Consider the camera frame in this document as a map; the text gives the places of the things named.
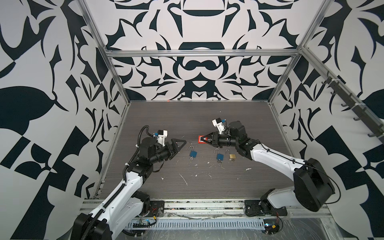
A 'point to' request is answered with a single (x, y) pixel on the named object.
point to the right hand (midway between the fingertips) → (202, 139)
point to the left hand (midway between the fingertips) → (184, 143)
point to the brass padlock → (232, 156)
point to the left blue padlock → (193, 154)
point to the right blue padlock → (219, 156)
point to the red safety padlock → (202, 142)
